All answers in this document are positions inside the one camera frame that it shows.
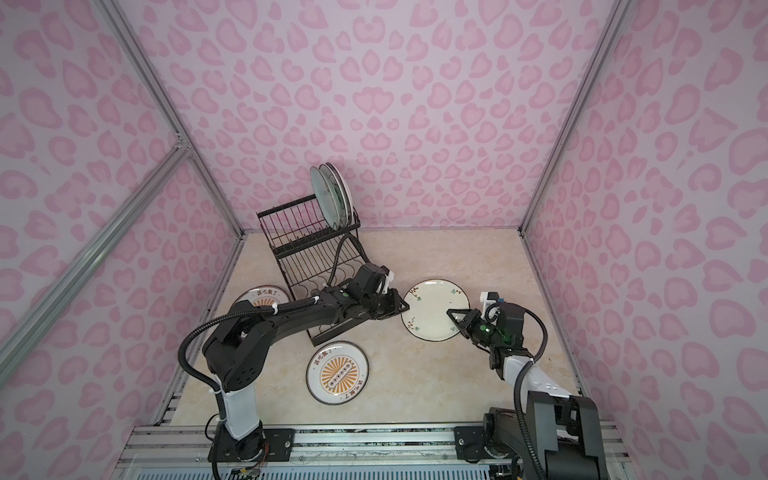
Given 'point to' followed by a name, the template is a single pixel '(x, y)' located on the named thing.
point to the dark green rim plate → (346, 196)
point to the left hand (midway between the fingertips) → (415, 307)
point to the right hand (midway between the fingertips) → (450, 314)
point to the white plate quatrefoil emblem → (336, 195)
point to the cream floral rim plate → (429, 303)
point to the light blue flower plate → (323, 198)
